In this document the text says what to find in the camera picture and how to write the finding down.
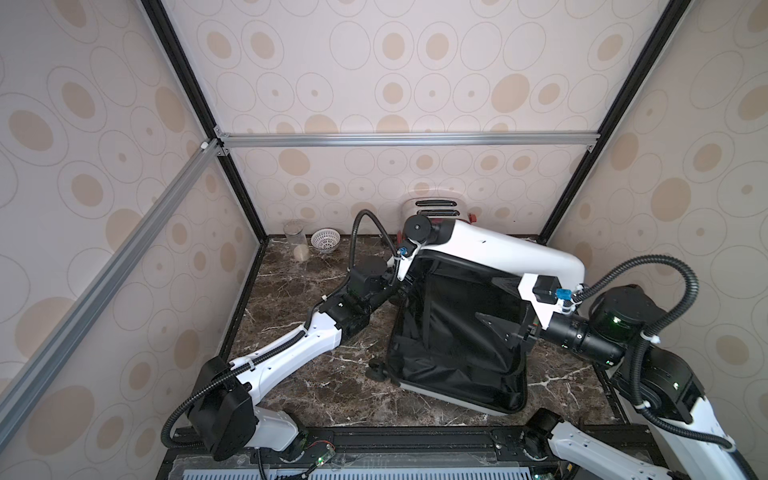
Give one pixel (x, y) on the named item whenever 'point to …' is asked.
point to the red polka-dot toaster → (441, 211)
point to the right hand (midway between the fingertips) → (497, 291)
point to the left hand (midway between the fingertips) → (422, 257)
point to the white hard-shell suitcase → (437, 349)
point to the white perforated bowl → (326, 238)
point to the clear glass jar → (294, 230)
